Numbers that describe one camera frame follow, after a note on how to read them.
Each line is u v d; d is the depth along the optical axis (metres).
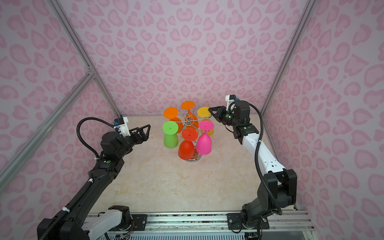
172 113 0.76
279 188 0.43
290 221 0.75
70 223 0.39
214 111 0.76
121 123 0.65
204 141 0.76
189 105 0.83
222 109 0.68
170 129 0.70
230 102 0.71
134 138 0.66
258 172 0.43
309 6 0.69
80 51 0.82
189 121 0.75
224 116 0.69
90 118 0.58
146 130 0.72
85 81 0.85
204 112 0.78
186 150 0.73
